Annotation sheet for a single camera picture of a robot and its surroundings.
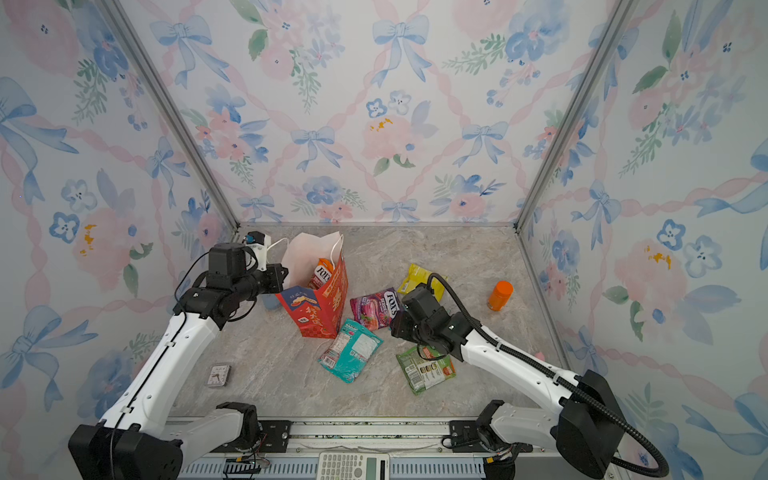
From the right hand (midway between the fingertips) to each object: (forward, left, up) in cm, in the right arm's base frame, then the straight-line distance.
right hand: (394, 324), depth 80 cm
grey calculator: (-31, +9, -10) cm, 34 cm away
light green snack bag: (-8, -9, -11) cm, 16 cm away
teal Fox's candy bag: (-4, +13, -9) cm, 16 cm away
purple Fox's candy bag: (+10, +6, -10) cm, 15 cm away
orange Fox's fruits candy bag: (+14, +21, +3) cm, 26 cm away
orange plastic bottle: (+12, -32, -3) cm, 34 cm away
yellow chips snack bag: (+23, -8, -9) cm, 26 cm away
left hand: (+9, +28, +13) cm, 32 cm away
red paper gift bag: (+2, +22, +2) cm, 22 cm away
